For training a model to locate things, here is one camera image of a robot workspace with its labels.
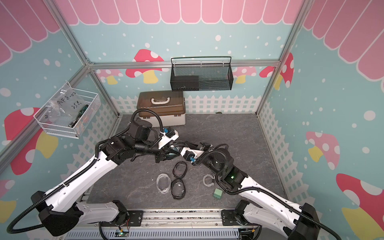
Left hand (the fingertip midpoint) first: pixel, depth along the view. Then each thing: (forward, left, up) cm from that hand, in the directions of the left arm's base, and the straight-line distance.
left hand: (176, 153), depth 66 cm
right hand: (+5, -5, +4) cm, 8 cm away
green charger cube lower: (-9, -21, -27) cm, 35 cm away
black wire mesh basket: (+55, -11, +6) cm, 56 cm away
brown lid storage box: (+40, +10, -8) cm, 42 cm away
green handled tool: (+18, +50, +5) cm, 53 cm away
